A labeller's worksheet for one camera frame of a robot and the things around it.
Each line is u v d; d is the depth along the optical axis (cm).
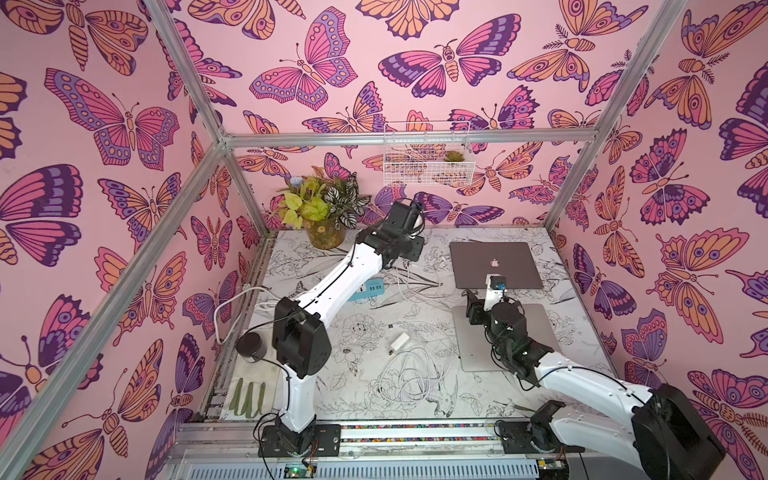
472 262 110
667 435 41
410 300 99
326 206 97
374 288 100
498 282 70
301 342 48
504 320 62
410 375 84
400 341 87
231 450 73
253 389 81
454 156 92
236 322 100
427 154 96
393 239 61
